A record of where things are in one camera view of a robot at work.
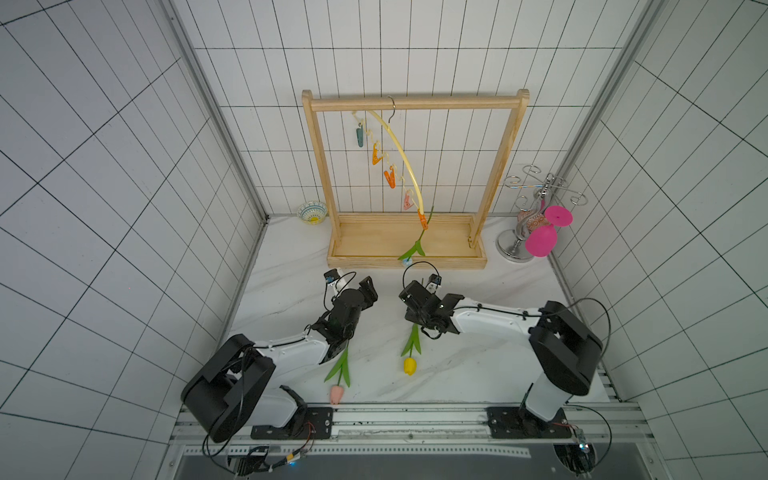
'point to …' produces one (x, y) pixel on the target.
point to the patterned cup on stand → (536, 221)
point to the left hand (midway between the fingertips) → (361, 286)
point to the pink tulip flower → (337, 391)
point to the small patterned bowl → (313, 212)
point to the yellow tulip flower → (410, 363)
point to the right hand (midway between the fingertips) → (402, 315)
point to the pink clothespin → (407, 200)
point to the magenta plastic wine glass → (541, 240)
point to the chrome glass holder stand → (513, 245)
